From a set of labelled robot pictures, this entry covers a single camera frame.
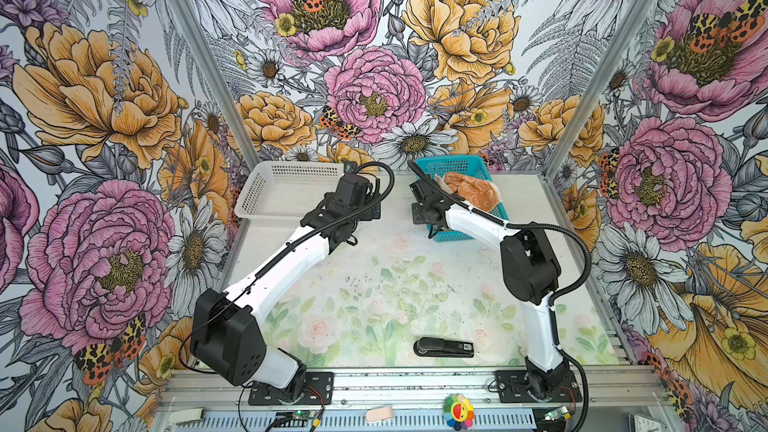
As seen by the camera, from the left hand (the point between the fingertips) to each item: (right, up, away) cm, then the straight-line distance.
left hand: (356, 205), depth 83 cm
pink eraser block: (+7, -48, -13) cm, 50 cm away
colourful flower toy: (+25, -47, -13) cm, 55 cm away
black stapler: (+22, -36, -7) cm, 43 cm away
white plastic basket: (-31, +5, +33) cm, 46 cm away
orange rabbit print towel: (+41, +4, +25) cm, 48 cm away
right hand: (+21, -4, +17) cm, 27 cm away
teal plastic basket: (+39, +15, +33) cm, 53 cm away
